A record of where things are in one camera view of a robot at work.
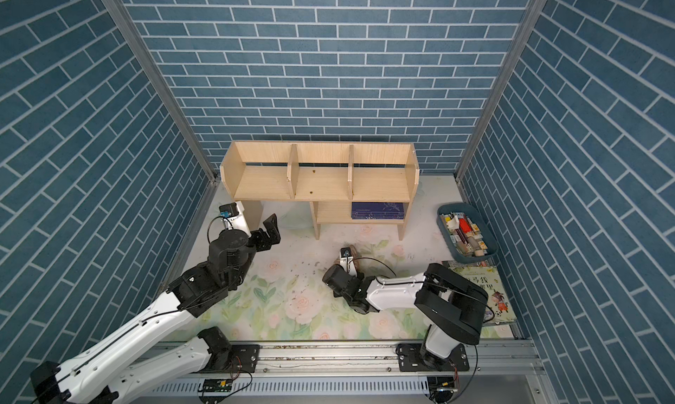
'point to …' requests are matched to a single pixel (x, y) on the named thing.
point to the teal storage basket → (476, 245)
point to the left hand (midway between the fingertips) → (271, 219)
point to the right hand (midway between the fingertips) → (340, 278)
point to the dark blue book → (377, 210)
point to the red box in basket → (464, 226)
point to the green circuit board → (217, 385)
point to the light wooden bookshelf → (345, 183)
